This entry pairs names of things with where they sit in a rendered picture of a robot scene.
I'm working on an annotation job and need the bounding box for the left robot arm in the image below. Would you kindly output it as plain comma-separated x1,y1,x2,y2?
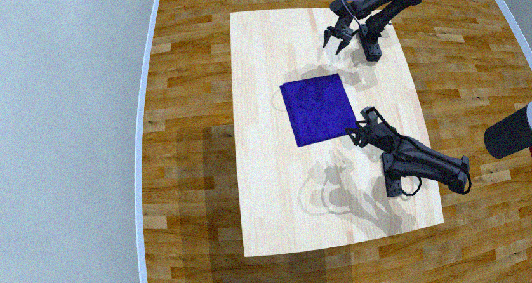
375,122,470,197

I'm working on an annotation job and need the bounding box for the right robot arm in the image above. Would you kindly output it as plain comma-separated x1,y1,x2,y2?
329,0,422,56

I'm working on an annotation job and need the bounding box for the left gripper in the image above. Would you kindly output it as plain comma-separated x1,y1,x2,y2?
345,111,378,148

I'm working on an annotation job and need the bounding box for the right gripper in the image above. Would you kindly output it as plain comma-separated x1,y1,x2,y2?
323,18,354,55

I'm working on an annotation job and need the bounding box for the dark blue towel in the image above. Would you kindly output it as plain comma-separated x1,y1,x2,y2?
279,73,358,147

